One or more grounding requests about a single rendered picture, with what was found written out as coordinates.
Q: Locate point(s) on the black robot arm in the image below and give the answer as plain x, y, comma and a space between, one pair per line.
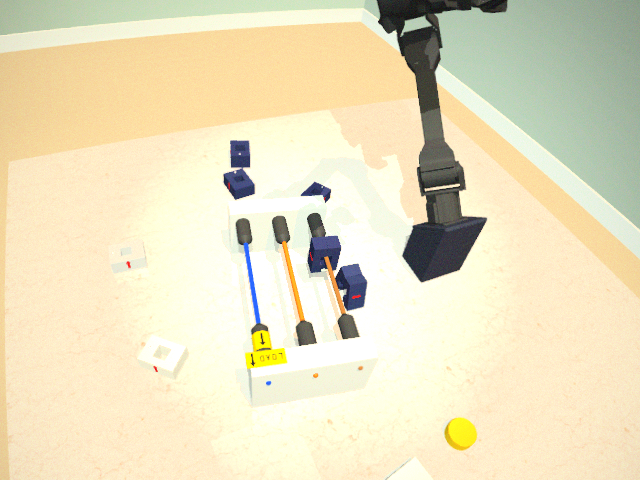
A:
438, 166

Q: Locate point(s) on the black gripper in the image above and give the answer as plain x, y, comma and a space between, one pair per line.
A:
439, 6

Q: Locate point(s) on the yellow cylinder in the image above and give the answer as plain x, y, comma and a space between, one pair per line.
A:
460, 433

